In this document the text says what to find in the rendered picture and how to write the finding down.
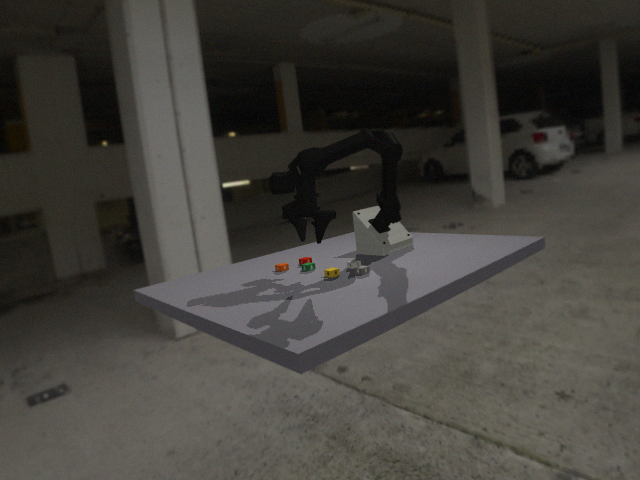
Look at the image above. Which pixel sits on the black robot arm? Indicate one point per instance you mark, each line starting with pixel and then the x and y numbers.
pixel 314 160

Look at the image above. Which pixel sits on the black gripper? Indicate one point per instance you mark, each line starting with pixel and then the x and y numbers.
pixel 321 217

